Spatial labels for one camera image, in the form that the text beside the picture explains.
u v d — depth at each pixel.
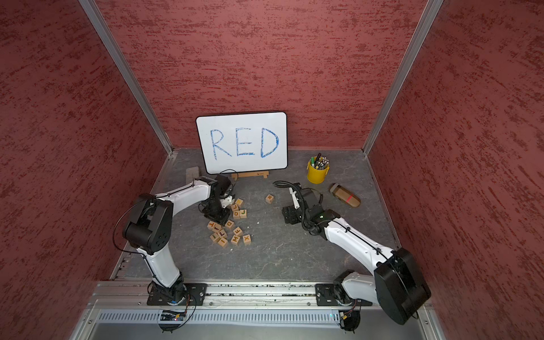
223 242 0.85
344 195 0.98
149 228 0.49
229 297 0.76
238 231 0.87
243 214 0.92
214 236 0.85
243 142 0.98
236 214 0.92
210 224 0.90
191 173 1.06
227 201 0.87
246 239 0.85
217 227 0.87
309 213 0.64
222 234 0.86
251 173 1.03
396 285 0.42
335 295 0.65
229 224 0.89
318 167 0.97
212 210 0.80
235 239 0.85
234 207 0.94
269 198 0.97
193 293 0.73
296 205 0.75
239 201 0.97
